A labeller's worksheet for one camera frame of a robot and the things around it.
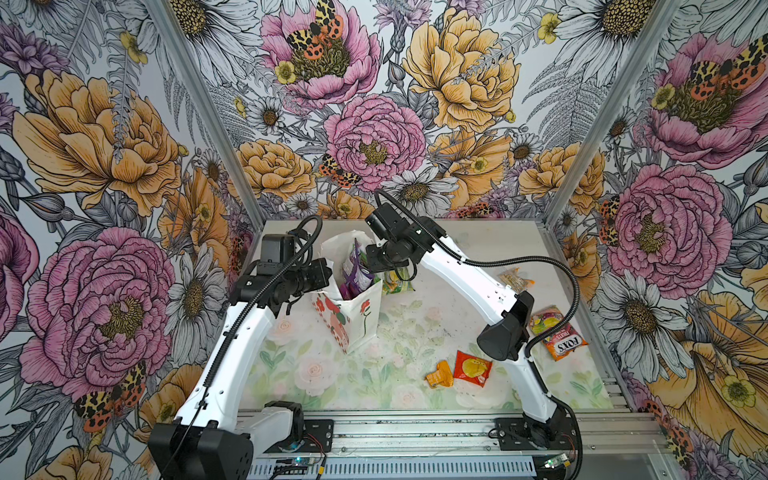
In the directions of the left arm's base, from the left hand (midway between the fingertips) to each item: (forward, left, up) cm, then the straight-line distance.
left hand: (330, 281), depth 76 cm
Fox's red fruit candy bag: (-8, -64, -20) cm, 68 cm away
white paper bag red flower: (-10, -5, -2) cm, 11 cm away
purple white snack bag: (+7, -5, -5) cm, 10 cm away
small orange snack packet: (-17, -29, -22) cm, 40 cm away
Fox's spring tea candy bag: (+13, -17, -20) cm, 29 cm away
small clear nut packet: (+14, -57, -21) cm, 62 cm away
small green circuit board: (-36, -53, -23) cm, 68 cm away
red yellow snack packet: (-15, -37, -21) cm, 45 cm away
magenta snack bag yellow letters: (+3, -3, -9) cm, 10 cm away
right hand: (+4, -12, -2) cm, 12 cm away
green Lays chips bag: (+2, -9, +6) cm, 11 cm away
